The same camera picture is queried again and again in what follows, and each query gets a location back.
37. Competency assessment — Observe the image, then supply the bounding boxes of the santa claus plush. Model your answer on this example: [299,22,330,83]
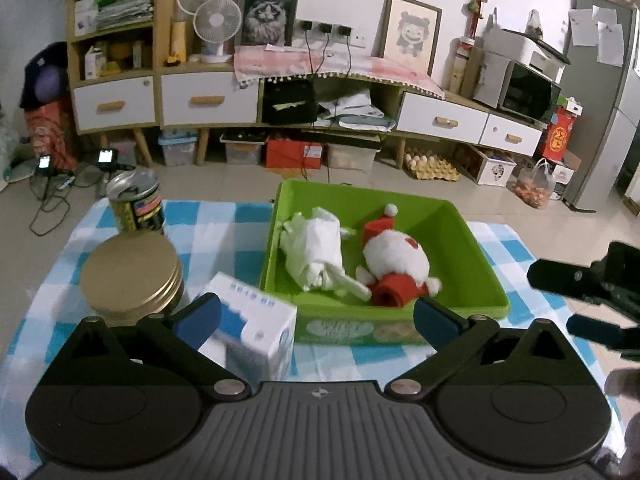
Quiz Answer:
[356,204,442,308]

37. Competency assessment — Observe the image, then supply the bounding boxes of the wooden shelf unit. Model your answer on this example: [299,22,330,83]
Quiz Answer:
[66,0,176,166]

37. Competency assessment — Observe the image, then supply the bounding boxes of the blue white milk carton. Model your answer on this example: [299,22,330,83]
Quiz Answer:
[200,272,297,389]

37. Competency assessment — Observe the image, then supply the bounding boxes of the dark t-shirt hanging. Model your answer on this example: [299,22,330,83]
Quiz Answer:
[20,41,70,112]

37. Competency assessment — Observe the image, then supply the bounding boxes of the white cloth plush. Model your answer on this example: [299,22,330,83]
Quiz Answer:
[279,207,371,301]

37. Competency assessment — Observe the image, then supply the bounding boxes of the open tin can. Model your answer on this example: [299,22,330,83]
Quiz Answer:
[106,168,166,233]

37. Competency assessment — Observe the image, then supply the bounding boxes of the plastic bag of oranges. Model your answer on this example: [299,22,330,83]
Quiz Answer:
[513,158,555,209]

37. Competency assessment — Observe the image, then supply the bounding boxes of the folded clothes in cabinet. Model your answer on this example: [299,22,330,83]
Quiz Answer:
[314,87,396,133]

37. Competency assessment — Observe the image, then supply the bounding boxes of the green plastic bin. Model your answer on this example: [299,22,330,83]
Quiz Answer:
[260,180,510,346]

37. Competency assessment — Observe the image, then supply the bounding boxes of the white desk fan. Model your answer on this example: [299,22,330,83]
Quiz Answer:
[193,0,242,64]

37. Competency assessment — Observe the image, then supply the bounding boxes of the wooden tv cabinet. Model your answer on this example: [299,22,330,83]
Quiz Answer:
[157,63,544,155]

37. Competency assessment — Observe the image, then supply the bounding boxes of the red storage box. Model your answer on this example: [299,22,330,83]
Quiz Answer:
[265,139,323,169]

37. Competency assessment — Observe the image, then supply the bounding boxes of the white cardboard box with pattern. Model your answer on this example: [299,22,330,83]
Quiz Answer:
[454,143,516,188]

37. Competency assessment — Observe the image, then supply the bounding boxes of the black box in cabinet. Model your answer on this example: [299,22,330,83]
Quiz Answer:
[262,78,318,126]

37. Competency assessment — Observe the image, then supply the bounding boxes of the red gift box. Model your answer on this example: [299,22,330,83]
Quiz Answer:
[536,96,582,162]

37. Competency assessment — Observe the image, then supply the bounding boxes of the black microwave oven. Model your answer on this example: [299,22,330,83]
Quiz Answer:
[473,53,560,124]

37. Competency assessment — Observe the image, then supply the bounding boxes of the grey refrigerator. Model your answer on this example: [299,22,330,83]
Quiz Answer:
[561,0,639,212]

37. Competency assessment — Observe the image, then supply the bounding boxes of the egg carton tray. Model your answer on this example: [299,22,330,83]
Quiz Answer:
[404,148,461,182]

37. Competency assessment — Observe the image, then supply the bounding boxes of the pink table runner cloth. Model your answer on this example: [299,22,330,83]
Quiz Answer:
[233,46,445,100]

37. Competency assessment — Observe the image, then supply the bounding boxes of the cartoon girl framed picture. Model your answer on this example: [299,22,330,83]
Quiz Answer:
[378,0,442,76]

